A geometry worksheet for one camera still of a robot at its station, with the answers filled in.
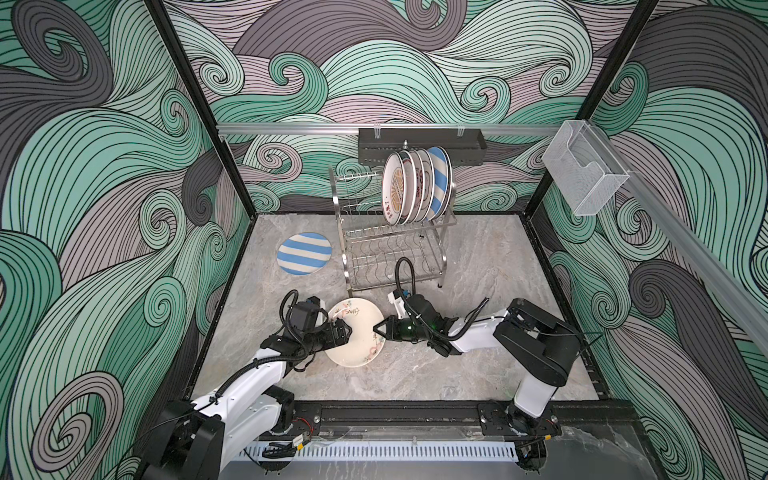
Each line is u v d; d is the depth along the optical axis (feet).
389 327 2.54
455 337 2.04
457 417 2.45
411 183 2.29
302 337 2.16
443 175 2.38
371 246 3.40
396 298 2.70
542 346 1.52
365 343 2.76
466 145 3.07
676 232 2.03
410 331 2.49
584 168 2.57
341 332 2.52
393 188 2.74
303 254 3.56
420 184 2.29
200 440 1.32
